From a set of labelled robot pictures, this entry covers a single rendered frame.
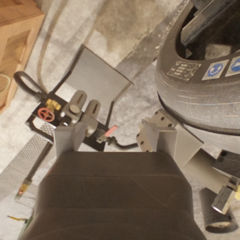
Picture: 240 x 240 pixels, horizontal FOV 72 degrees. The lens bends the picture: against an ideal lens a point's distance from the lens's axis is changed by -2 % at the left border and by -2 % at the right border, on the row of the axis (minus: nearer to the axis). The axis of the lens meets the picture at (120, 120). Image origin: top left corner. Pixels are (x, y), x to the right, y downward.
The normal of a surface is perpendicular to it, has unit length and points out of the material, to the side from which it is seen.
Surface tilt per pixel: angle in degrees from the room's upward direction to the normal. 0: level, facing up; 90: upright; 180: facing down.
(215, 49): 13
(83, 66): 0
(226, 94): 74
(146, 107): 0
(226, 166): 90
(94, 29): 0
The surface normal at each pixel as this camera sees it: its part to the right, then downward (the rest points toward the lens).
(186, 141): 0.13, 0.36
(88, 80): -0.11, 0.62
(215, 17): -0.24, 0.74
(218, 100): -0.94, -0.04
